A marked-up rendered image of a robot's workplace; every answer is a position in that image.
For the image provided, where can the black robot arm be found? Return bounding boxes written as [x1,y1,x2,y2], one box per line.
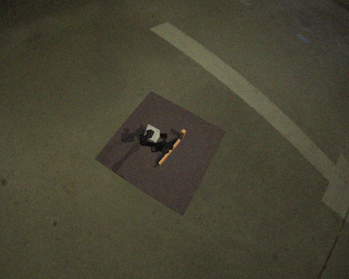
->
[140,129,174,152]

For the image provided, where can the brown wooden post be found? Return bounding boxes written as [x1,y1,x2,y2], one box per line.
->
[179,129,186,139]

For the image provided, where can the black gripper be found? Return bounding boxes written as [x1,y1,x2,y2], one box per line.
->
[160,133,169,154]

